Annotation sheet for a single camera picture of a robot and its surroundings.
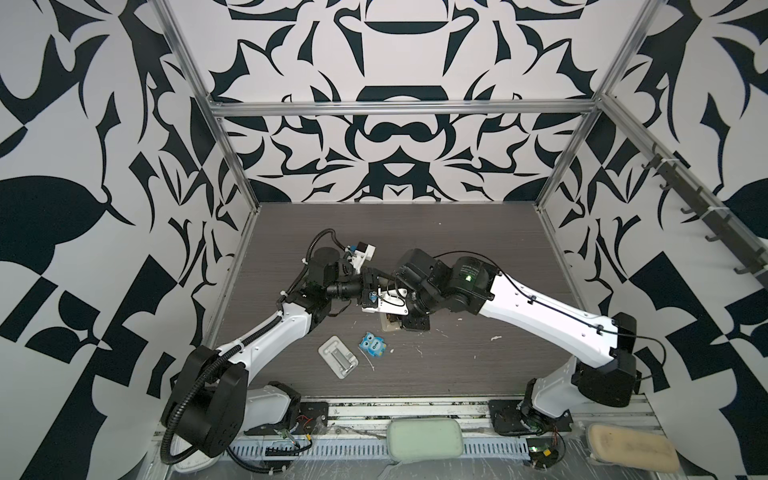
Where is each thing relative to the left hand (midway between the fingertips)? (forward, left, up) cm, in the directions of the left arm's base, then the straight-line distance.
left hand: (404, 280), depth 72 cm
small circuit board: (-34, -31, -25) cm, 52 cm away
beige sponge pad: (-33, -49, -19) cm, 62 cm away
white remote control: (-9, +4, -3) cm, 11 cm away
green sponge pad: (-30, -3, -19) cm, 36 cm away
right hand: (-7, +3, -1) cm, 8 cm away
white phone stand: (-11, +17, -23) cm, 30 cm away
